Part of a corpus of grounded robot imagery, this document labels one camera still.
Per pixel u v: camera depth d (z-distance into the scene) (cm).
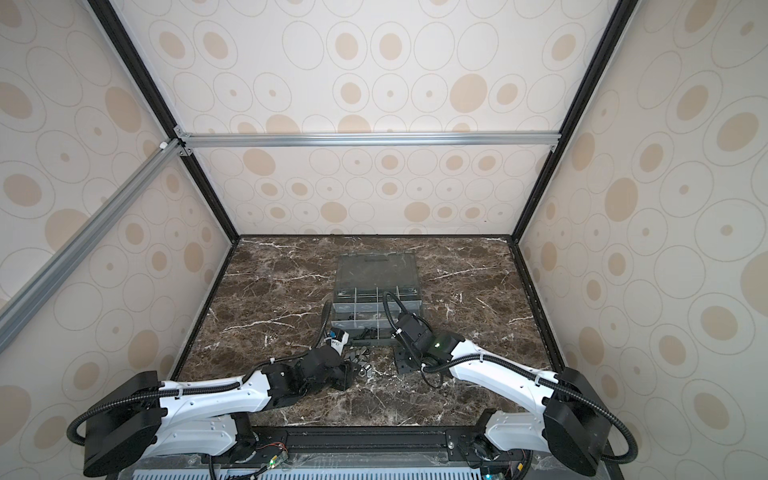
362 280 107
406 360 73
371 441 75
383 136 91
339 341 74
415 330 62
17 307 51
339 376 63
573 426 41
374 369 87
